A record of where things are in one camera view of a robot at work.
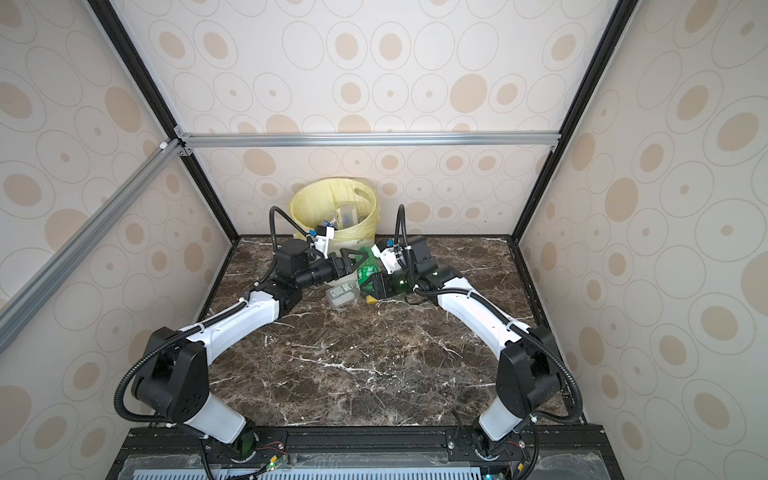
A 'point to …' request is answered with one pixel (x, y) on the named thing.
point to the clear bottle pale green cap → (346, 215)
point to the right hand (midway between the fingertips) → (369, 285)
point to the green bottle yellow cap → (370, 268)
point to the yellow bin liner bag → (314, 203)
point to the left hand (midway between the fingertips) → (368, 256)
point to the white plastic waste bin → (350, 278)
